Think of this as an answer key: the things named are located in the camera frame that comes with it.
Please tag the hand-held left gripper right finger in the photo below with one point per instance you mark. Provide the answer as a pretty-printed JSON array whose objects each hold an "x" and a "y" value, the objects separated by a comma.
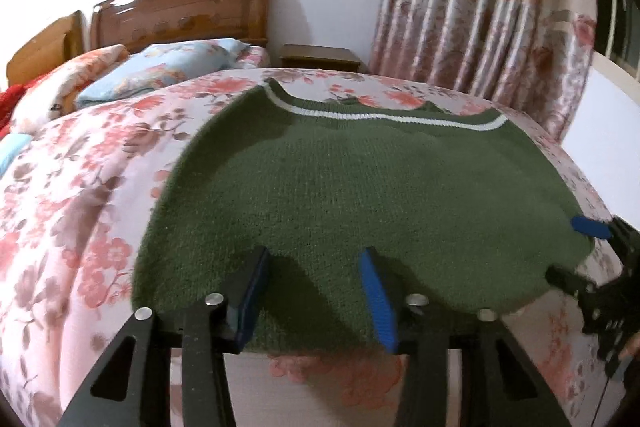
[{"x": 380, "y": 302}]

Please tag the white orange floral pillow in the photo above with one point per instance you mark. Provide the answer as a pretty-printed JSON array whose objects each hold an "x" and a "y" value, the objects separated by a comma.
[{"x": 60, "y": 82}]

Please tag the person's right hand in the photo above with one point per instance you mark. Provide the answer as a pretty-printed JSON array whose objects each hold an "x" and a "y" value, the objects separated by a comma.
[{"x": 631, "y": 349}]

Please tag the window with white bars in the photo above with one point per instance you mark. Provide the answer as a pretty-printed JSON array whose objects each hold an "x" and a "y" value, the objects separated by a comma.
[{"x": 625, "y": 17}]

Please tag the red blanket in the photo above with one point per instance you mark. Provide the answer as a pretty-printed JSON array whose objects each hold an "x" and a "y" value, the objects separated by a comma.
[{"x": 7, "y": 107}]

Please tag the light blue floral pillow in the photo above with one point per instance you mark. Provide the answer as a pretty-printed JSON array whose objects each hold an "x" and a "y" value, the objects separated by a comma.
[{"x": 150, "y": 72}]

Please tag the pink floral curtain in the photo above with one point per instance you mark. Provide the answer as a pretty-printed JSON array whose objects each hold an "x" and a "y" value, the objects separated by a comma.
[{"x": 475, "y": 7}]

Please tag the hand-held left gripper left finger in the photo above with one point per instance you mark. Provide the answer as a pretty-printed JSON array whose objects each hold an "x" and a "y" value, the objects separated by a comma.
[{"x": 252, "y": 302}]

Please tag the pink floral bed quilt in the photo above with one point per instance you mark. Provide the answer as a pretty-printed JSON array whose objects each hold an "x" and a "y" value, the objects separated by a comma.
[{"x": 75, "y": 207}]

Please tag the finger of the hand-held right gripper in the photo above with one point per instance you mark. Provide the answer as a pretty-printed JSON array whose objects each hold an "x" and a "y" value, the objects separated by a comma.
[
  {"x": 590, "y": 226},
  {"x": 565, "y": 279}
]

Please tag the light wooden headboard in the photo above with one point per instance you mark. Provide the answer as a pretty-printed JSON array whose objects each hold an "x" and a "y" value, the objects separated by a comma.
[{"x": 45, "y": 47}]

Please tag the wooden nightstand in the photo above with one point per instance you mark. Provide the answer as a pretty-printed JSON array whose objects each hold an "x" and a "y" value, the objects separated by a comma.
[{"x": 320, "y": 56}]

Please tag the dark carved wooden headboard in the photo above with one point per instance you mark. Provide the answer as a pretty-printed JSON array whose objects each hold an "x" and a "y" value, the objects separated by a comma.
[{"x": 190, "y": 7}]

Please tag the green knit sweater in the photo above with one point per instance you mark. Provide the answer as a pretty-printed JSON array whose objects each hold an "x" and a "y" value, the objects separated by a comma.
[{"x": 350, "y": 182}]

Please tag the blue and pink pillow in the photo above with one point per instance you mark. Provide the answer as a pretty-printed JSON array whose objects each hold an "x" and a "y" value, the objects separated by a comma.
[{"x": 10, "y": 152}]

